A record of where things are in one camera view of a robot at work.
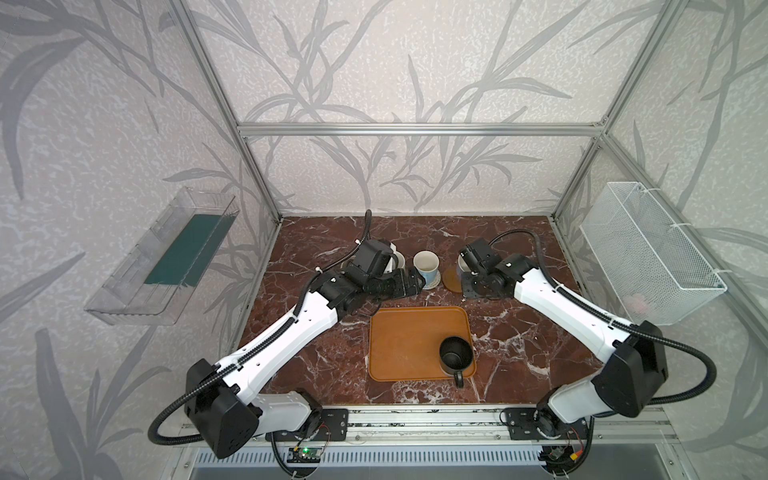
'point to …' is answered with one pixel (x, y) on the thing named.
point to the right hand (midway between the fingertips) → (469, 277)
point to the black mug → (456, 356)
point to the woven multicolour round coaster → (435, 283)
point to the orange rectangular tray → (404, 341)
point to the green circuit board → (304, 455)
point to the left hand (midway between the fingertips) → (418, 278)
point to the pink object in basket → (636, 303)
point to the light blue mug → (427, 263)
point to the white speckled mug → (401, 261)
